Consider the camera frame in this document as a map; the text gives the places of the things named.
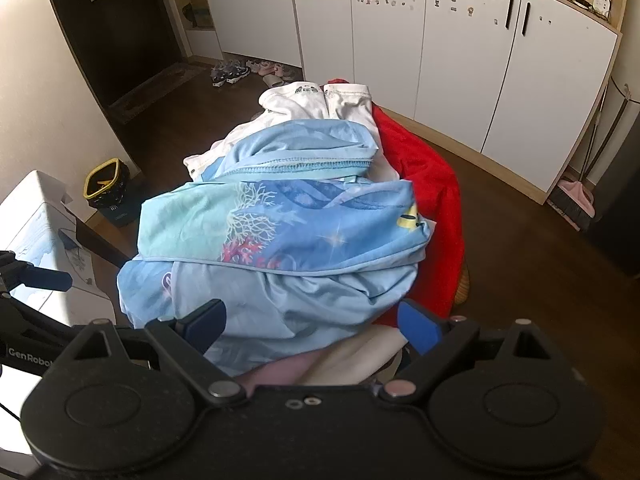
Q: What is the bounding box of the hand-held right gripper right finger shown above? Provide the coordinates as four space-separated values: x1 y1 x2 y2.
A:
377 299 583 402

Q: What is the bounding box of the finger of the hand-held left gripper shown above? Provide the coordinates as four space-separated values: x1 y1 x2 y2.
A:
0 250 73 297

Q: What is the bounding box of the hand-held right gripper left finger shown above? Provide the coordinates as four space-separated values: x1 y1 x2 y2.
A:
52 299 248 407

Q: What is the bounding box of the blue printed t-shirt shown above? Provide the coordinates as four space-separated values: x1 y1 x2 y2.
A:
117 119 433 378

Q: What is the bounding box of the white cardboard box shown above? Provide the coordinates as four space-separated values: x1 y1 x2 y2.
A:
0 170 118 327

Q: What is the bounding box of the woven basket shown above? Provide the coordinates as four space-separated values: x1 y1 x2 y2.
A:
452 255 474 307

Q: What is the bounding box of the cream garment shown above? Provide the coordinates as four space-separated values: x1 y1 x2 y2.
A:
300 325 407 387

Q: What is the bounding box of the pink garment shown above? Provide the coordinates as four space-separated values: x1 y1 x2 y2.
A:
235 350 321 387

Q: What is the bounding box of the black bin with yellow rim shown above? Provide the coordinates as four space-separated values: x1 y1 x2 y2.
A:
82 157 133 227

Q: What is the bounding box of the red cloth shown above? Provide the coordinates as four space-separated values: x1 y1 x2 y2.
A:
327 78 466 331

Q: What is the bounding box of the door mat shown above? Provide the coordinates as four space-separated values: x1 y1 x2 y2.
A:
107 62 208 121

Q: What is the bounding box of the white garment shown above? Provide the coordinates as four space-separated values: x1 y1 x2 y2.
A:
182 81 401 181

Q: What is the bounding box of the dark wooden door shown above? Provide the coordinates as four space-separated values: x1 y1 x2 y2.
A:
37 0 188 126

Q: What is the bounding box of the white cabinet with wooden top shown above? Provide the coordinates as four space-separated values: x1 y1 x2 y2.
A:
414 0 623 206

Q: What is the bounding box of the broom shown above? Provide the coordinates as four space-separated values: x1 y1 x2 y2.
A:
580 76 612 181

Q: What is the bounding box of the white sticker-covered cabinet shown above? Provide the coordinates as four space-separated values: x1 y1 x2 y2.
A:
287 0 430 122

